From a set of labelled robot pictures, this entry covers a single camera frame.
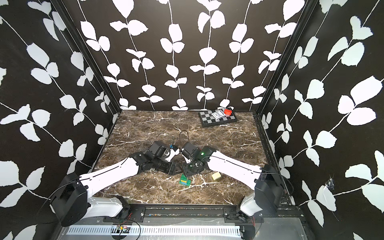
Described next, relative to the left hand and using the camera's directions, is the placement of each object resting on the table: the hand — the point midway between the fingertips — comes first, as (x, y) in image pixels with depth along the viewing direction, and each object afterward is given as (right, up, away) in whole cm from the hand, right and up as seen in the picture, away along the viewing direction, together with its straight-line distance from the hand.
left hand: (181, 169), depth 78 cm
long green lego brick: (+4, -9, +4) cm, 10 cm away
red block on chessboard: (+33, +34, +38) cm, 61 cm away
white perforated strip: (-12, -27, -8) cm, 31 cm away
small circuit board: (-29, -28, -7) cm, 41 cm away
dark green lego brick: (+1, -4, 0) cm, 5 cm away
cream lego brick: (+20, -6, +8) cm, 22 cm away
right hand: (+2, -1, -1) cm, 2 cm away
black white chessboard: (+16, +28, +36) cm, 48 cm away
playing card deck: (+26, +31, +36) cm, 54 cm away
